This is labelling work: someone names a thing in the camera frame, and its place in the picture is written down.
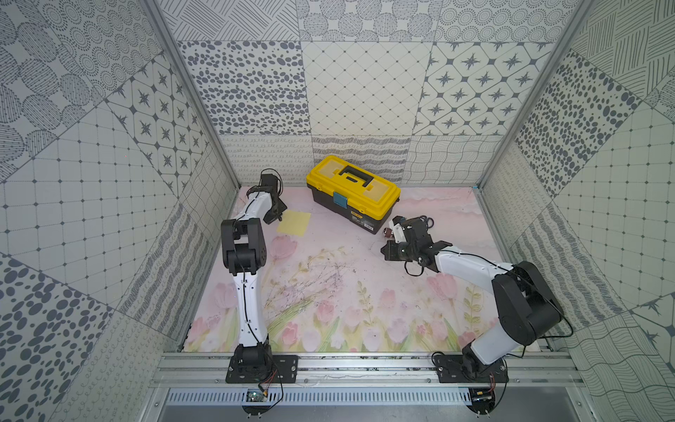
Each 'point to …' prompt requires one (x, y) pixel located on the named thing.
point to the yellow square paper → (293, 222)
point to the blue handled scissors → (427, 218)
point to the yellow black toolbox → (352, 190)
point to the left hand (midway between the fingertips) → (276, 211)
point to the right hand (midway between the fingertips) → (383, 252)
